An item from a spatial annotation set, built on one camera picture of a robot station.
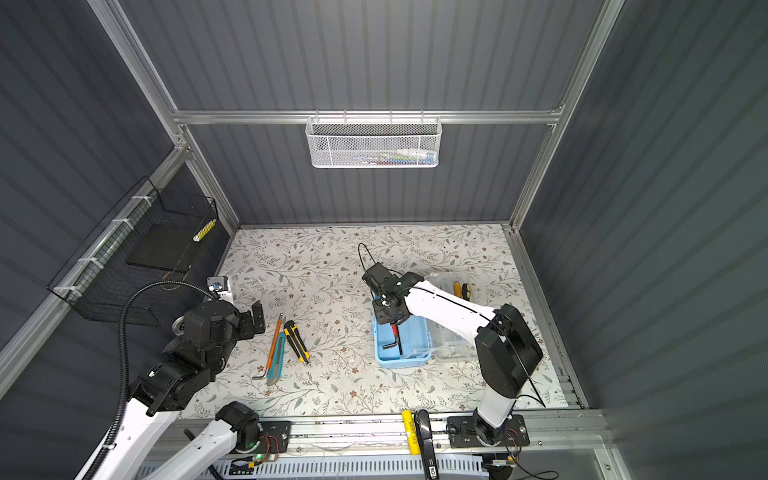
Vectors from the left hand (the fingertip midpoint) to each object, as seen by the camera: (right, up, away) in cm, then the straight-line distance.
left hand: (238, 307), depth 69 cm
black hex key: (+37, -14, +19) cm, 44 cm away
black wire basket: (-28, +6, -4) cm, 29 cm away
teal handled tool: (+3, -21, +15) cm, 26 cm away
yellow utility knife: (+7, -14, +20) cm, 26 cm away
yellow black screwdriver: (+57, +2, +18) cm, 59 cm away
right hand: (+35, -5, +18) cm, 40 cm away
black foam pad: (-22, +14, +6) cm, 27 cm away
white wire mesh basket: (+28, +59, +55) cm, 86 cm away
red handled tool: (+37, -10, +19) cm, 43 cm away
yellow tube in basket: (-16, +19, +13) cm, 28 cm away
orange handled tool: (+1, -16, +18) cm, 25 cm away
